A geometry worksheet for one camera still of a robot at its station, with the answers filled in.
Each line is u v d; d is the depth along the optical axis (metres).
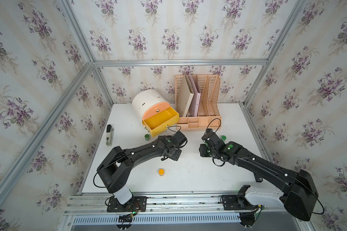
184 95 1.02
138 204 0.73
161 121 0.92
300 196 0.38
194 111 0.98
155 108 0.88
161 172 0.82
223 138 0.96
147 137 0.96
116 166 0.48
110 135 0.97
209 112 1.15
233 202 0.72
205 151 0.70
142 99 0.93
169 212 0.73
